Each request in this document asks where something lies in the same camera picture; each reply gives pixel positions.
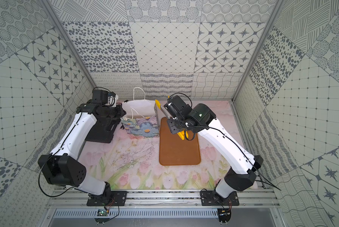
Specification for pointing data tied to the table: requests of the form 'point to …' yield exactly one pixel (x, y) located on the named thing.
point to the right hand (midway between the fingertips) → (178, 124)
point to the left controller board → (102, 212)
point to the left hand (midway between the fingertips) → (129, 112)
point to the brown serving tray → (173, 151)
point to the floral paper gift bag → (140, 117)
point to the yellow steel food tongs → (182, 134)
